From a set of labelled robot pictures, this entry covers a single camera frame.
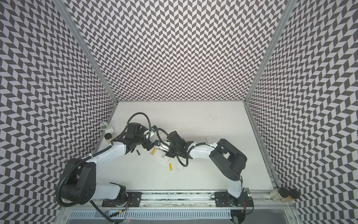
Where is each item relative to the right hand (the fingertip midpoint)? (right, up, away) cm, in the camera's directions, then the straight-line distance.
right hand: (164, 150), depth 88 cm
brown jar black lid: (+68, -17, -19) cm, 73 cm away
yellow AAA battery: (-7, -1, +1) cm, 7 cm away
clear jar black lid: (+60, -17, -19) cm, 66 cm away
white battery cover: (+30, +5, +9) cm, 32 cm away
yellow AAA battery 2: (+4, -9, -4) cm, 11 cm away
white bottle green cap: (-40, +15, +3) cm, 43 cm away
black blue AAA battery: (-17, -2, +1) cm, 17 cm away
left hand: (-8, +9, +2) cm, 12 cm away
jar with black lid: (-35, +9, -2) cm, 36 cm away
